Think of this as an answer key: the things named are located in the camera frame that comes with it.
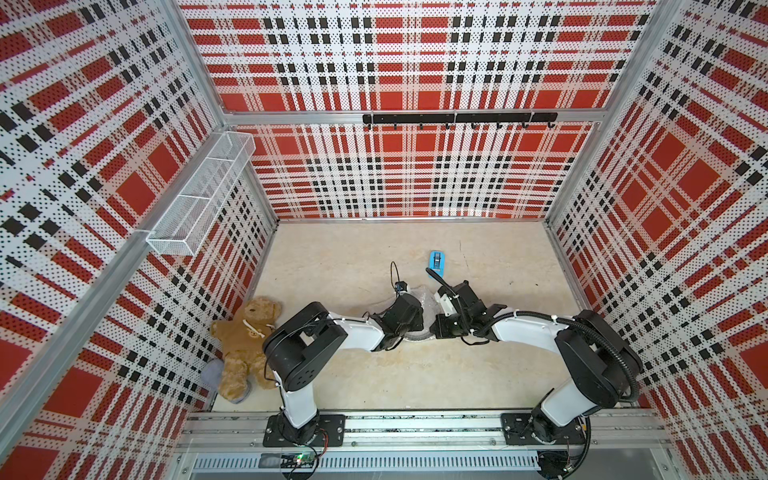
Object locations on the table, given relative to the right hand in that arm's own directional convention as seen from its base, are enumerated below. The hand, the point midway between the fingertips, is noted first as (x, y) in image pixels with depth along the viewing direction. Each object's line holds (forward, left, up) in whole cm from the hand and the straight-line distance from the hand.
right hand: (435, 328), depth 89 cm
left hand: (+5, +4, -2) cm, 7 cm away
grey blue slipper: (-15, +62, +2) cm, 64 cm away
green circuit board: (-32, +33, 0) cm, 46 cm away
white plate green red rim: (-2, +4, 0) cm, 5 cm away
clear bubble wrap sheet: (+6, +1, +1) cm, 7 cm away
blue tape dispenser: (+25, -2, 0) cm, 25 cm away
